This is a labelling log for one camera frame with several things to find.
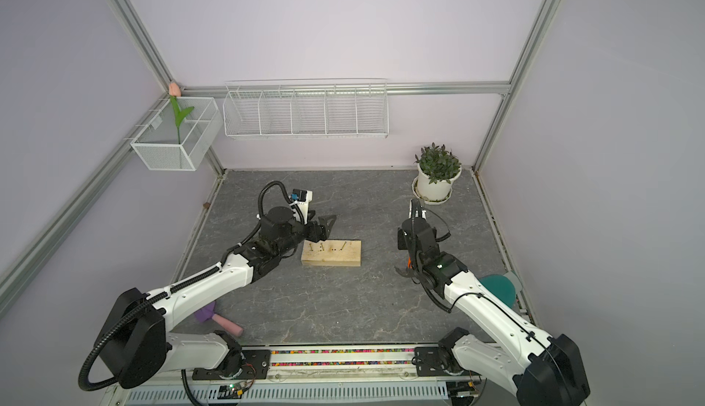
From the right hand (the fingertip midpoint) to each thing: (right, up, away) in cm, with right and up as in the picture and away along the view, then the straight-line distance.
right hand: (412, 220), depth 80 cm
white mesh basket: (-75, +22, -1) cm, 78 cm away
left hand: (-26, +1, +1) cm, 26 cm away
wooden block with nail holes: (-25, -12, +11) cm, 30 cm away
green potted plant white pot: (+12, +16, +18) cm, 27 cm away
